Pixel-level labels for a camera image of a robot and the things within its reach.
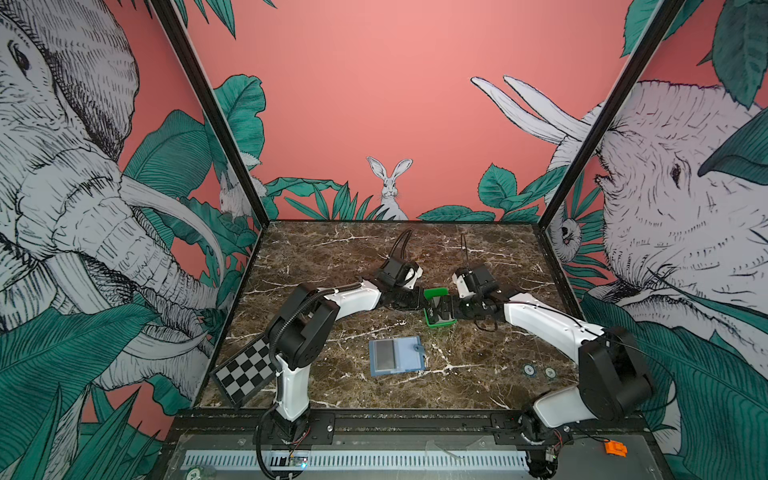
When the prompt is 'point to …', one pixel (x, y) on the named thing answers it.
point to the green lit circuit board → (300, 461)
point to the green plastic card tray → (439, 307)
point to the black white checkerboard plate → (246, 373)
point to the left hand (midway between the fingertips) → (432, 300)
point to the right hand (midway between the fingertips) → (446, 306)
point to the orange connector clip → (615, 448)
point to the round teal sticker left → (529, 370)
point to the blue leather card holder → (396, 355)
